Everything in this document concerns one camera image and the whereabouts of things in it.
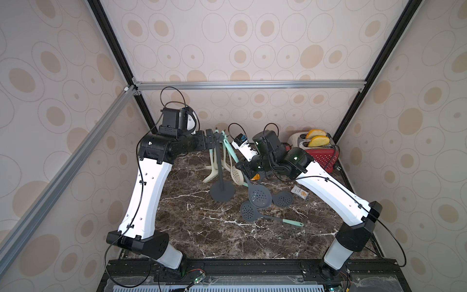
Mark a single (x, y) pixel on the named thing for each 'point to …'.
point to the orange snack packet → (256, 177)
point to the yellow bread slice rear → (314, 132)
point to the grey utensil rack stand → (222, 191)
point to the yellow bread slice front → (318, 140)
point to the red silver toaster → (325, 156)
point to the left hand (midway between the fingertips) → (210, 137)
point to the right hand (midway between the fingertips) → (234, 168)
